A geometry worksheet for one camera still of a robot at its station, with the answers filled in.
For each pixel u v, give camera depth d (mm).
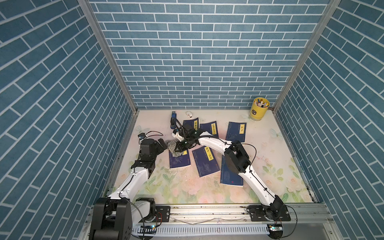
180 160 917
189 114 1153
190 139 785
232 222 723
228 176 852
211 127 1079
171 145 929
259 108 1050
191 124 1094
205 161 913
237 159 627
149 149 647
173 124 1060
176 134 910
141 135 753
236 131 1056
